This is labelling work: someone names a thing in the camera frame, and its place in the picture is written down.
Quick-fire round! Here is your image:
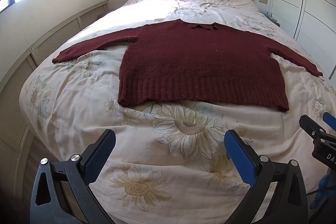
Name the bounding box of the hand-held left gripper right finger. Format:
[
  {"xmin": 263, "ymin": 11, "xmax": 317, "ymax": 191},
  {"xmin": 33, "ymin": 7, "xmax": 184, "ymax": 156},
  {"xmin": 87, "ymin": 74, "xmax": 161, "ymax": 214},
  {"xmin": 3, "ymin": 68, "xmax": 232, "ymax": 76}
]
[{"xmin": 224, "ymin": 130, "xmax": 308, "ymax": 224}]

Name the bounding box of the dark red knitted sweater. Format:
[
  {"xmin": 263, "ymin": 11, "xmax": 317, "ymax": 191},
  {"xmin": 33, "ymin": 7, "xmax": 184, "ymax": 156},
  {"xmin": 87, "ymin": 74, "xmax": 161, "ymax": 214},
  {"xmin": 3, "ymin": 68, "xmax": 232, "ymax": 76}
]
[{"xmin": 52, "ymin": 18, "xmax": 323, "ymax": 112}]

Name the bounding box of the bed with floral duvet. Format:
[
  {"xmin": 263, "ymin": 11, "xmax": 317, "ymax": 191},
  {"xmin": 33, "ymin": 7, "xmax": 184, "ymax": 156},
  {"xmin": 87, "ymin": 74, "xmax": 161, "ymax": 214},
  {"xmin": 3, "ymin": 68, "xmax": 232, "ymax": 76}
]
[{"xmin": 20, "ymin": 0, "xmax": 336, "ymax": 224}]

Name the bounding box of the slatted radiator cover cabinet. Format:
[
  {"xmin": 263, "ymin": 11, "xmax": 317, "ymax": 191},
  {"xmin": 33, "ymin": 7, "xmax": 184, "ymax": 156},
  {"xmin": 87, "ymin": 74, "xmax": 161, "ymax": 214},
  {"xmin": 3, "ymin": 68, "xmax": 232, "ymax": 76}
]
[{"xmin": 0, "ymin": 0, "xmax": 110, "ymax": 214}]

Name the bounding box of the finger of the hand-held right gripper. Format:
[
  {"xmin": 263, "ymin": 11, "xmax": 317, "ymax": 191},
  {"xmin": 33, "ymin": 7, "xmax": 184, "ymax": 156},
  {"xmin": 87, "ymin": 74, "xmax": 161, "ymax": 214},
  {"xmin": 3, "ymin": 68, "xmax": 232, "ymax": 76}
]
[
  {"xmin": 322, "ymin": 112, "xmax": 336, "ymax": 133},
  {"xmin": 299, "ymin": 114, "xmax": 328, "ymax": 141}
]

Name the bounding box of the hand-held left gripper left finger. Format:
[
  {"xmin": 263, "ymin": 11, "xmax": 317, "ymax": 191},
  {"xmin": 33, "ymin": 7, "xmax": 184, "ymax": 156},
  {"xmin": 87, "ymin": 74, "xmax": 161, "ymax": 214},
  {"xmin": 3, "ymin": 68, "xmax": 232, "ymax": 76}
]
[{"xmin": 31, "ymin": 129, "xmax": 116, "ymax": 224}]

